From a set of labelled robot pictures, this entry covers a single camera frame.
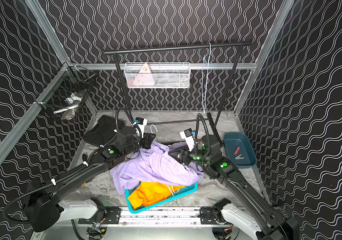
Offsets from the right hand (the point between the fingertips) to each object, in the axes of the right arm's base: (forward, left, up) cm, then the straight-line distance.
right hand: (171, 150), depth 68 cm
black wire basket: (+36, +67, +1) cm, 76 cm away
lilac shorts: (0, +9, -14) cm, 17 cm away
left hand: (+10, +8, 0) cm, 13 cm away
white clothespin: (+11, -42, -25) cm, 50 cm away
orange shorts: (-13, +12, -20) cm, 27 cm away
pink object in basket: (+44, +17, +10) cm, 48 cm away
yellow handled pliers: (+10, +56, -25) cm, 62 cm away
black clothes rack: (+35, -29, -19) cm, 50 cm away
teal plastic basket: (-13, -6, -19) cm, 23 cm away
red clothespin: (+15, -42, -25) cm, 51 cm away
